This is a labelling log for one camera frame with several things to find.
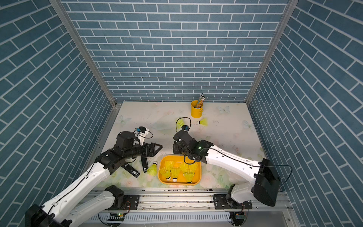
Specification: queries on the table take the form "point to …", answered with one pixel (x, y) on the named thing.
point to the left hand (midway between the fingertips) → (159, 146)
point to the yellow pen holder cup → (196, 112)
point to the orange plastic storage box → (176, 160)
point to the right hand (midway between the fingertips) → (174, 145)
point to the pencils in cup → (200, 100)
